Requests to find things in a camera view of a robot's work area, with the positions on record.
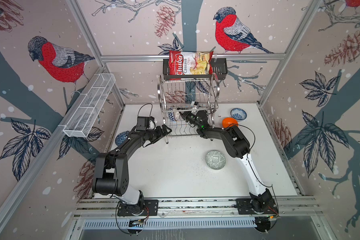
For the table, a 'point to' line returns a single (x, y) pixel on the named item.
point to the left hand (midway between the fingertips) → (166, 132)
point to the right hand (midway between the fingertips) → (174, 112)
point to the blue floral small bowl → (238, 114)
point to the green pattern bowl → (215, 160)
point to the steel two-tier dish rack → (201, 93)
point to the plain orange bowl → (228, 121)
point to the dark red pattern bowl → (176, 115)
